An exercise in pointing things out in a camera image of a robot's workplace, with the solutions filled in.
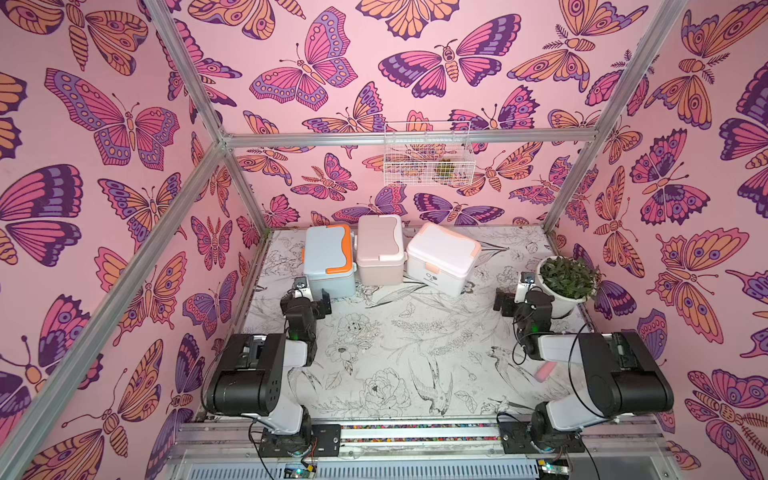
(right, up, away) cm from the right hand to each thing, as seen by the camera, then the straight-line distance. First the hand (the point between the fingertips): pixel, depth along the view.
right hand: (517, 289), depth 94 cm
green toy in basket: (-23, +38, +1) cm, 44 cm away
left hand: (-65, 0, 0) cm, 65 cm away
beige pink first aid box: (-43, +12, -1) cm, 45 cm away
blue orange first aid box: (-60, +9, -1) cm, 60 cm away
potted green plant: (+10, +4, -11) cm, 15 cm away
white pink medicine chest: (-24, +10, -1) cm, 26 cm away
